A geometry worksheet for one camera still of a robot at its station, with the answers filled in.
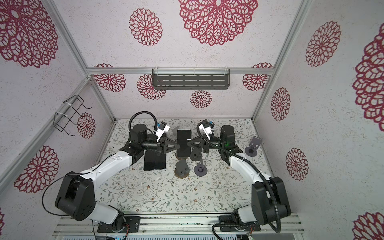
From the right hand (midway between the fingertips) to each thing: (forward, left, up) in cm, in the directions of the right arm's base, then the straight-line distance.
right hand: (188, 143), depth 71 cm
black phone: (-2, +2, -3) cm, 4 cm away
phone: (+6, +20, -28) cm, 35 cm away
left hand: (-1, +5, -3) cm, 6 cm away
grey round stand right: (+17, -41, -23) cm, 50 cm away
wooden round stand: (-2, +5, -23) cm, 24 cm away
